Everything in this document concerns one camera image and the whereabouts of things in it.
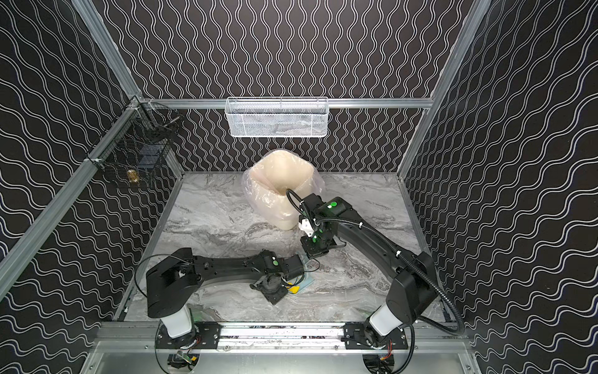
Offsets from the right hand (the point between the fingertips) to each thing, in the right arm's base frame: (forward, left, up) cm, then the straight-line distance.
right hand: (311, 256), depth 77 cm
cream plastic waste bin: (+35, +15, +1) cm, 38 cm away
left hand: (-11, +11, -11) cm, 19 cm away
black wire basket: (+36, +71, +16) cm, 81 cm away
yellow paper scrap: (-7, +6, -13) cm, 16 cm away
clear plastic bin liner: (+25, -2, +7) cm, 26 cm away
